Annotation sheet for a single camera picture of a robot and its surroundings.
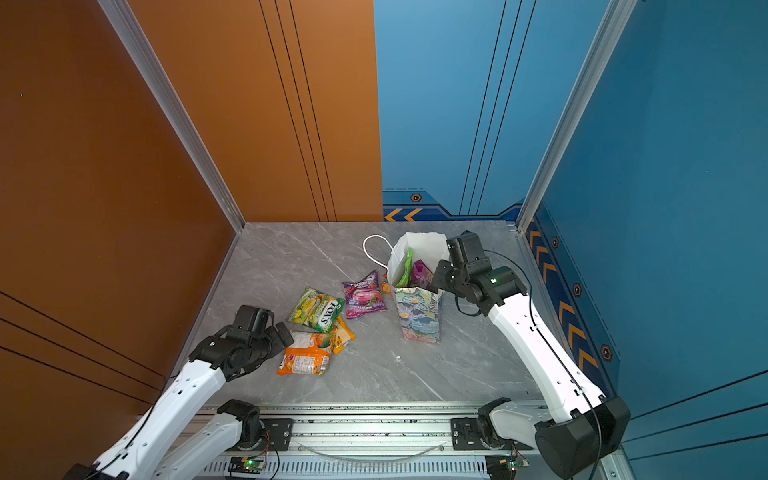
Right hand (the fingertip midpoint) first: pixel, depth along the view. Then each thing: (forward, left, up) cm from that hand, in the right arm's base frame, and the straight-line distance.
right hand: (436, 274), depth 76 cm
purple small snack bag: (+6, +21, -20) cm, 30 cm away
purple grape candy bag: (+8, +3, -11) cm, 14 cm away
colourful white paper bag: (-7, +4, -6) cm, 10 cm away
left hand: (-10, +42, -16) cm, 46 cm away
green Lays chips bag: (+1, +8, -5) cm, 10 cm away
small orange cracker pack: (+10, +14, -22) cm, 28 cm away
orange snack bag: (-13, +35, -20) cm, 42 cm away
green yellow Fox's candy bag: (+1, +35, -20) cm, 40 cm away
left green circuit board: (-38, +47, -25) cm, 65 cm away
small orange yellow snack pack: (-6, +27, -22) cm, 36 cm away
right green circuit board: (-37, -18, -24) cm, 48 cm away
